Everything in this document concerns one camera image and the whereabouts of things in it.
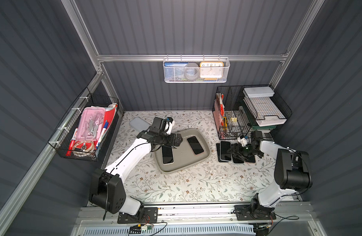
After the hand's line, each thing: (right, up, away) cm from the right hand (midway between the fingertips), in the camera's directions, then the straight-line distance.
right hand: (235, 153), depth 92 cm
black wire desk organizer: (+12, +30, +23) cm, 39 cm away
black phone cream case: (-43, -1, +1) cm, 43 cm away
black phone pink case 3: (+9, -3, -3) cm, 10 cm away
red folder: (-73, +23, -15) cm, 78 cm away
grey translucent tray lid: (-67, +18, +19) cm, 72 cm away
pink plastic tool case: (-79, +19, -20) cm, 84 cm away
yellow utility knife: (-1, +19, +19) cm, 27 cm away
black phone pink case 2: (0, -4, -2) cm, 5 cm away
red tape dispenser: (-78, +8, -26) cm, 82 cm away
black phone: (-10, +3, +6) cm, 12 cm away
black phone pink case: (-6, -2, +3) cm, 7 cm away
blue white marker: (-71, +16, -22) cm, 76 cm away
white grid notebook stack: (+20, +27, +1) cm, 34 cm away
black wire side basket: (-84, +12, -30) cm, 90 cm away
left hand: (-37, +10, -10) cm, 40 cm away
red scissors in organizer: (-3, +32, +19) cm, 38 cm away
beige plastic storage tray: (-33, -2, +1) cm, 33 cm away
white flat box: (+20, +41, +9) cm, 47 cm away
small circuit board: (-56, -34, -20) cm, 69 cm away
